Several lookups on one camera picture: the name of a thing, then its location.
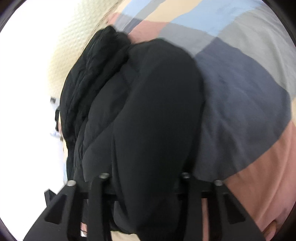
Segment cream quilted headboard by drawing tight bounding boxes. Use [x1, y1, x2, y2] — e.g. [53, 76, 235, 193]
[49, 1, 129, 97]

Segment plaid patchwork duvet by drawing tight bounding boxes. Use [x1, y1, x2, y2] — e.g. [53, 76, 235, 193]
[108, 1, 295, 240]

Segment left wall socket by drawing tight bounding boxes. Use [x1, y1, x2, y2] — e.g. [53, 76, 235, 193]
[50, 97, 56, 103]

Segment black puffer jacket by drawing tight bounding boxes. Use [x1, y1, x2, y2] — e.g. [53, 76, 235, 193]
[60, 26, 204, 240]

